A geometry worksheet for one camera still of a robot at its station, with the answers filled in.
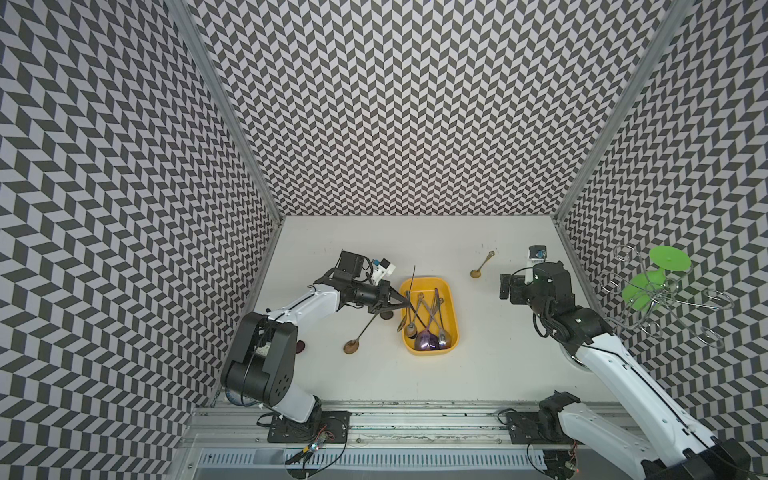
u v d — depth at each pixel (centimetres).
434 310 93
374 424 76
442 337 89
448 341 87
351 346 85
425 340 87
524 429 74
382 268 81
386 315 92
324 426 72
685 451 39
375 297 74
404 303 80
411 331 88
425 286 99
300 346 85
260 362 44
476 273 101
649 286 64
